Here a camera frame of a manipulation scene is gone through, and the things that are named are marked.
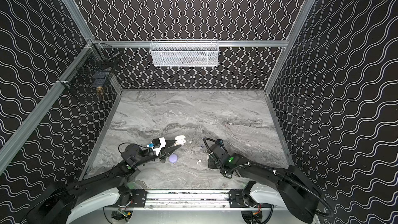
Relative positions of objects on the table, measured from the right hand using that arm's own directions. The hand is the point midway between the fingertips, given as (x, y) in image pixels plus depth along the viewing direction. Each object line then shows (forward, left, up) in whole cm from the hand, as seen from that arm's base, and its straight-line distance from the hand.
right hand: (212, 161), depth 85 cm
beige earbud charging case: (+1, +15, +22) cm, 27 cm away
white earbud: (0, +7, 0) cm, 7 cm away
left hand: (-1, +14, +22) cm, 26 cm away
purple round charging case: (+1, +22, +2) cm, 22 cm away
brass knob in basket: (+27, +61, +30) cm, 73 cm away
